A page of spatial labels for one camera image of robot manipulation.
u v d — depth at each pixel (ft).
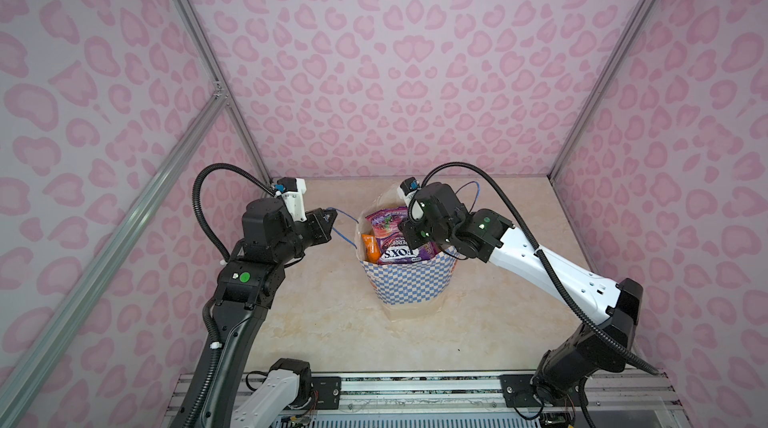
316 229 1.87
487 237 1.63
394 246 2.36
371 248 2.49
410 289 2.46
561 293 1.36
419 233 2.05
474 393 2.46
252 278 1.45
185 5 2.46
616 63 2.83
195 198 1.43
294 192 1.92
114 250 1.82
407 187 2.06
